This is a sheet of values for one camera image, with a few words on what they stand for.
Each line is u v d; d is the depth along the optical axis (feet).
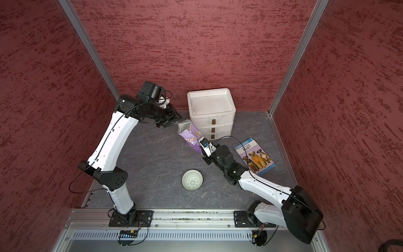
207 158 2.29
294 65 3.05
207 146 2.15
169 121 2.01
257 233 2.36
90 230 2.33
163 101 1.93
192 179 2.80
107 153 1.45
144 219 2.41
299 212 1.33
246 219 2.17
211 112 2.87
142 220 2.38
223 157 1.92
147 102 1.69
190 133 2.28
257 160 3.19
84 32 2.60
